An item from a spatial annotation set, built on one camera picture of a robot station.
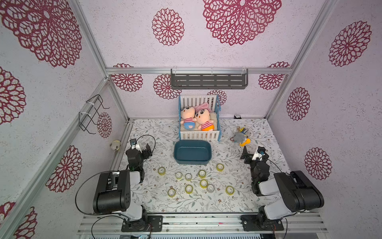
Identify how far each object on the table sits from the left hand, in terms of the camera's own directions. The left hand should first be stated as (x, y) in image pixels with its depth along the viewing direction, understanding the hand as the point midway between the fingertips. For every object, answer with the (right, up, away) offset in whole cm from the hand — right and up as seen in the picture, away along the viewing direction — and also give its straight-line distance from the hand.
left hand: (140, 146), depth 93 cm
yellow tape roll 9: (+54, -25, -8) cm, 60 cm away
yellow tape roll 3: (+30, -18, -4) cm, 35 cm away
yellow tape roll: (+13, -15, -1) cm, 20 cm away
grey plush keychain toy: (+65, +5, +7) cm, 66 cm away
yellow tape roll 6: (+21, -26, -10) cm, 34 cm away
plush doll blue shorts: (+30, +22, +13) cm, 39 cm away
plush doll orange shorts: (+40, +19, +9) cm, 45 cm away
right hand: (+70, -1, -4) cm, 70 cm away
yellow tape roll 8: (+39, -22, -6) cm, 45 cm away
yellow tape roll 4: (+38, -17, -3) cm, 42 cm away
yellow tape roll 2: (+24, -17, -3) cm, 30 cm away
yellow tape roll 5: (+50, -14, +1) cm, 52 cm away
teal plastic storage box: (+33, -4, +5) cm, 33 cm away
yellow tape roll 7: (+31, -24, -8) cm, 40 cm away
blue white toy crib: (+47, +32, +19) cm, 60 cm away
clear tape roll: (+43, -24, -8) cm, 50 cm away
